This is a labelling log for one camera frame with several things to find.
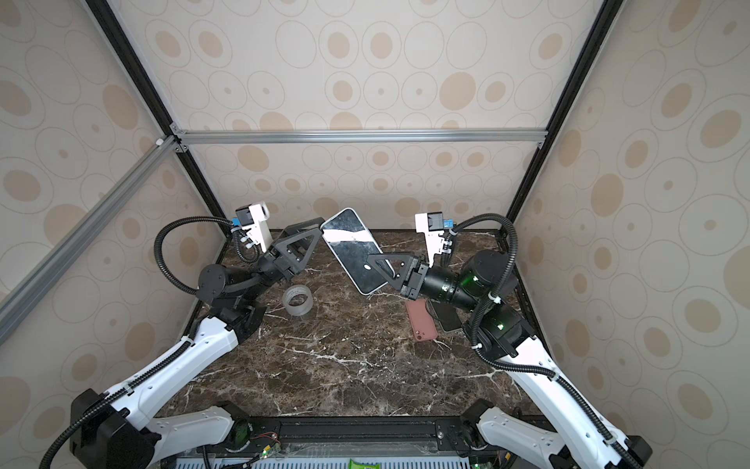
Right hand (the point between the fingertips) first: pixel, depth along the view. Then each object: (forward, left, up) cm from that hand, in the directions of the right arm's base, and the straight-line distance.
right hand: (379, 260), depth 50 cm
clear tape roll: (+16, +30, -46) cm, 57 cm away
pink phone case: (+15, -11, -48) cm, 52 cm away
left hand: (+3, +9, +3) cm, 10 cm away
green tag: (-25, +5, -46) cm, 53 cm away
